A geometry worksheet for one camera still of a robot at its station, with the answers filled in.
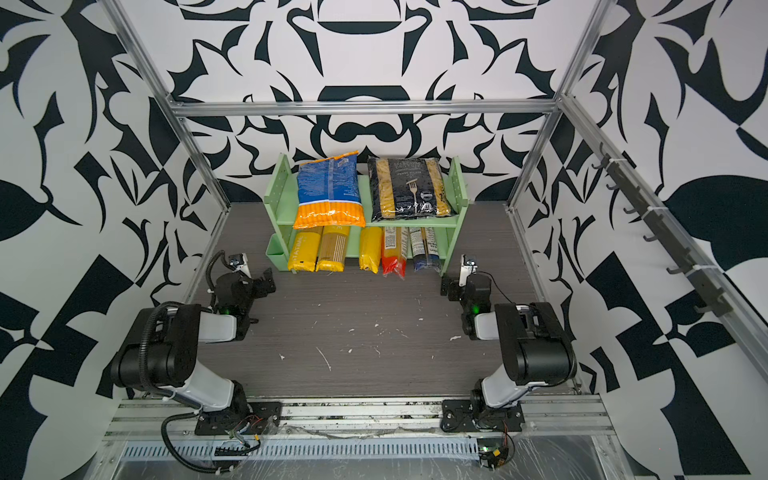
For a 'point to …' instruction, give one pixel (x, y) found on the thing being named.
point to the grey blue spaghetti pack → (424, 248)
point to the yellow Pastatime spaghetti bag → (334, 248)
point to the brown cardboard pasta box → (370, 248)
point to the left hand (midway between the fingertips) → (253, 267)
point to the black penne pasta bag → (407, 188)
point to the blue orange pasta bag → (329, 193)
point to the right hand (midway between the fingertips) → (463, 271)
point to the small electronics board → (493, 452)
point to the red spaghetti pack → (395, 251)
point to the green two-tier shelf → (279, 212)
